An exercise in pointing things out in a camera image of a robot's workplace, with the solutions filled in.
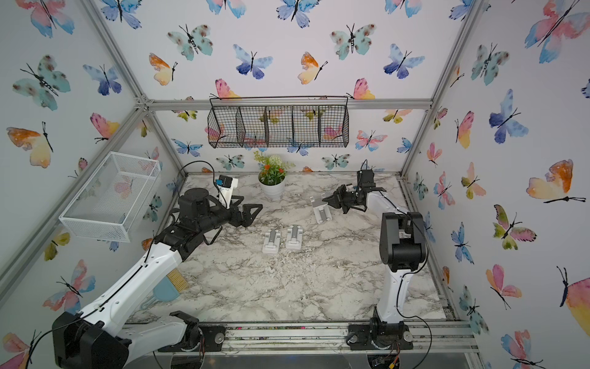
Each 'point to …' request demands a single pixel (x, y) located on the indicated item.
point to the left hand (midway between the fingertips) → (253, 201)
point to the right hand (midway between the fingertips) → (325, 196)
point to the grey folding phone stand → (321, 209)
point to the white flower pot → (272, 191)
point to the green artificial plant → (274, 170)
